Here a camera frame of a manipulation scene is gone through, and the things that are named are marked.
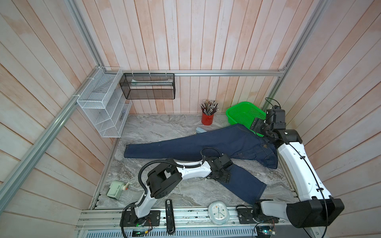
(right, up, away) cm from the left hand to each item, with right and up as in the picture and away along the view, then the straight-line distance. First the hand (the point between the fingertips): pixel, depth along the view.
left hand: (222, 179), depth 85 cm
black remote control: (-29, -15, -14) cm, 36 cm away
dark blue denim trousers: (+7, +15, +13) cm, 21 cm away
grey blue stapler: (-12, +28, +18) cm, 36 cm away
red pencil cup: (-6, +36, +23) cm, 43 cm away
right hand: (+18, +33, -8) cm, 38 cm away
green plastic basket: (+26, +42, +33) cm, 59 cm away
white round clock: (-5, -13, -12) cm, 18 cm away
